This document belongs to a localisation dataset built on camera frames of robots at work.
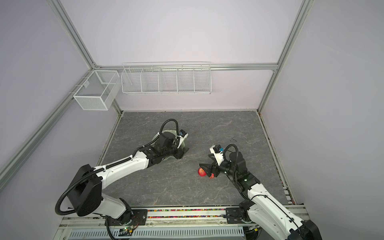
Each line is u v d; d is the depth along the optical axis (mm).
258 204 523
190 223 732
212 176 697
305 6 697
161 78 991
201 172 846
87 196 416
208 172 690
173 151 720
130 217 701
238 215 738
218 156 675
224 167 679
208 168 671
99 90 990
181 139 725
